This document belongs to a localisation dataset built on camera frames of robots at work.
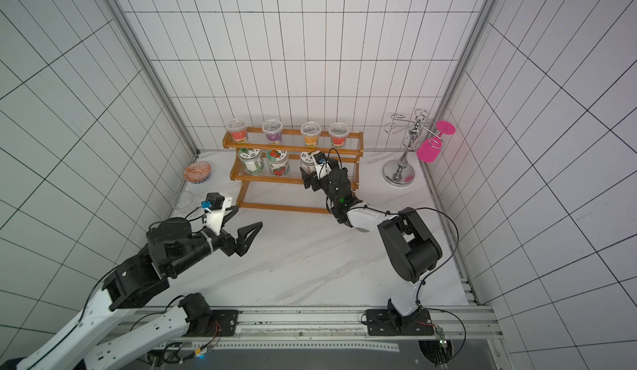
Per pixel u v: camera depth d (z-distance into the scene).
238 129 0.80
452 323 0.67
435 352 0.71
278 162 0.85
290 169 0.92
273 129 0.80
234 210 1.19
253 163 0.88
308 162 0.85
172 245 0.43
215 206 0.50
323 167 0.74
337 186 0.68
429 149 0.97
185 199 1.02
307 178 0.79
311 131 0.80
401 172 1.09
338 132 0.78
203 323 0.65
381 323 0.71
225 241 0.53
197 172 1.10
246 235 0.54
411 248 0.48
